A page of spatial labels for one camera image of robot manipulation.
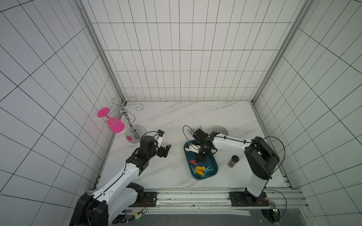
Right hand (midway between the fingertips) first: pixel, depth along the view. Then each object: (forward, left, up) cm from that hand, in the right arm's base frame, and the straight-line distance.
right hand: (193, 159), depth 87 cm
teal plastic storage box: (0, -11, +2) cm, 11 cm away
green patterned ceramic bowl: (+22, -19, +3) cm, 29 cm away
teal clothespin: (-6, -8, +1) cm, 10 cm away
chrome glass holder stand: (+15, +42, +2) cm, 45 cm away
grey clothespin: (+24, -4, +2) cm, 24 cm away
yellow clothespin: (-6, -4, +2) cm, 7 cm away
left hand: (+5, +20, +8) cm, 22 cm away
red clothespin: (-2, 0, +1) cm, 2 cm away
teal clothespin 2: (-7, 0, +1) cm, 7 cm away
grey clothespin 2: (+8, 0, +22) cm, 24 cm away
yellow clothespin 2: (-8, -3, +1) cm, 9 cm away
